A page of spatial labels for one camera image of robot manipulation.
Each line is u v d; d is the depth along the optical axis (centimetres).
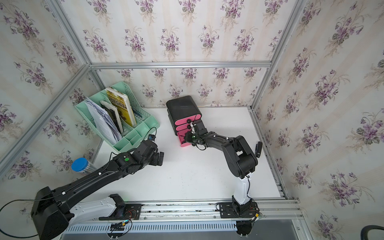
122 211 67
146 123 101
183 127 96
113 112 91
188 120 93
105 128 86
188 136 86
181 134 100
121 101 91
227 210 73
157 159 70
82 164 69
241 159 50
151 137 70
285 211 74
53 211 37
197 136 76
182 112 102
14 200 37
